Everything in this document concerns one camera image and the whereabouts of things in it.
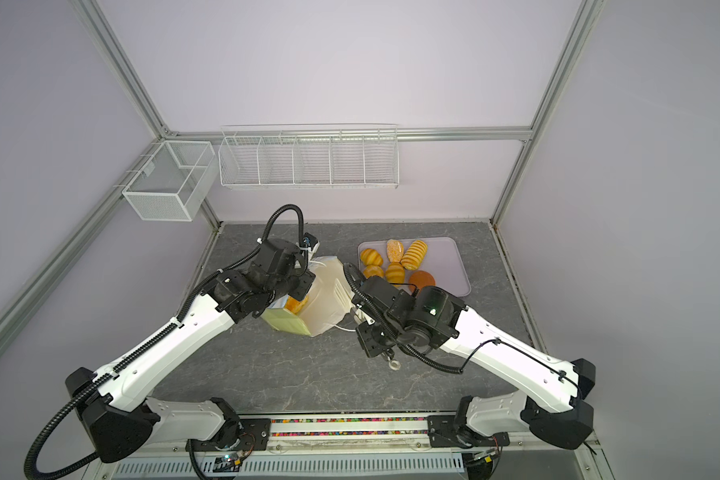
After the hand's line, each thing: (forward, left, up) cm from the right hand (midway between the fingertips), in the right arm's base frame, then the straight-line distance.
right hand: (363, 340), depth 65 cm
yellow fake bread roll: (+39, -1, -19) cm, 44 cm away
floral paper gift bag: (+19, +12, -19) cm, 30 cm away
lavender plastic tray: (+42, -28, -25) cm, 56 cm away
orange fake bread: (+42, -9, -19) cm, 47 cm away
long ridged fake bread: (+39, -16, -20) cm, 47 cm away
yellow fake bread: (+34, -2, -20) cm, 39 cm away
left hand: (+17, +15, +2) cm, 23 cm away
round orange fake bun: (+29, -17, -19) cm, 38 cm away
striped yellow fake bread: (+32, -9, -21) cm, 39 cm away
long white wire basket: (+65, +21, +5) cm, 68 cm away
